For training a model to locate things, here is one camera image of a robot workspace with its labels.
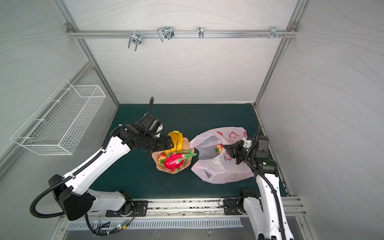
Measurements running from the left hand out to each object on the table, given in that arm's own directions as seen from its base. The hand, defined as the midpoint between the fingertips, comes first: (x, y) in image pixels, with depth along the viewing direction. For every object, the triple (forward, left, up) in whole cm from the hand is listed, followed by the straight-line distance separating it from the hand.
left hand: (165, 147), depth 73 cm
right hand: (+2, -29, +1) cm, 29 cm away
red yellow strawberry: (+1, +4, -14) cm, 14 cm away
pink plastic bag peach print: (-8, -24, -3) cm, 26 cm away
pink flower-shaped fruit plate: (-3, +4, -17) cm, 18 cm away
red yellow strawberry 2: (+9, -29, -17) cm, 35 cm away
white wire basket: (+5, +49, +12) cm, 51 cm away
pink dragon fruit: (-2, -3, -11) cm, 12 cm away
